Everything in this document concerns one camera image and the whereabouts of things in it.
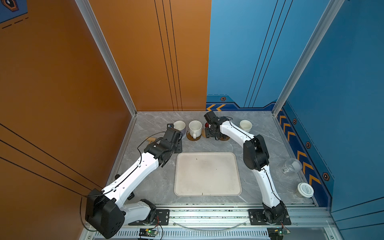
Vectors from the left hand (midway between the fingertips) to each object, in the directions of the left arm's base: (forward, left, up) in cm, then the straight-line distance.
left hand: (177, 141), depth 82 cm
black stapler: (-24, +24, -16) cm, 38 cm away
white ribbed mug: (+19, -9, -12) cm, 24 cm away
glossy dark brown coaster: (+12, -7, -14) cm, 20 cm away
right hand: (+16, -20, -14) cm, 29 cm away
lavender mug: (+21, +1, -12) cm, 24 cm away
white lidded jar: (-22, -66, -11) cm, 71 cm away
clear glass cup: (-7, -68, -16) cm, 70 cm away
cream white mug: (+19, -44, -9) cm, 49 cm away
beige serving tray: (-11, -17, -17) cm, 27 cm away
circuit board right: (-39, -49, -19) cm, 65 cm away
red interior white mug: (+19, -17, -8) cm, 26 cm away
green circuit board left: (-40, +12, -19) cm, 46 cm away
